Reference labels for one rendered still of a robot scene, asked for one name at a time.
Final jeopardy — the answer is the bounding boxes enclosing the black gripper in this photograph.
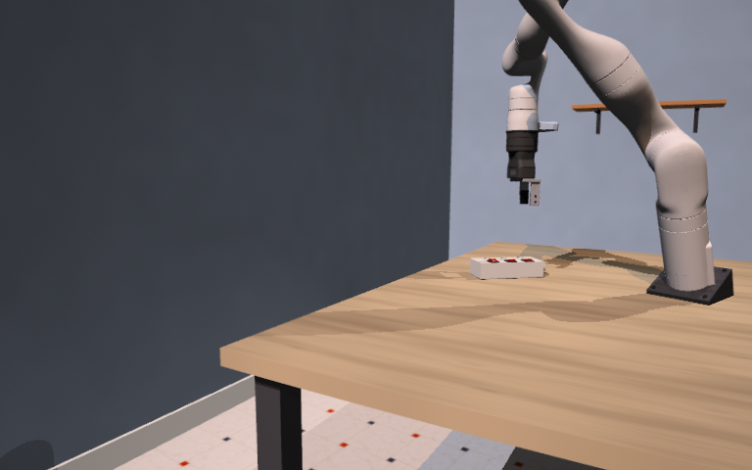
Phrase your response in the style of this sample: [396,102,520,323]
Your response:
[505,109,558,206]

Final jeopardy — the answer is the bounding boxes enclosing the white power strip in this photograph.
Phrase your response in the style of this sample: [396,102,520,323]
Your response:
[470,257,545,279]

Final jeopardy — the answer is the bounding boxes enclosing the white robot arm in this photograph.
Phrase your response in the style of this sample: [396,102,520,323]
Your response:
[502,0,715,291]

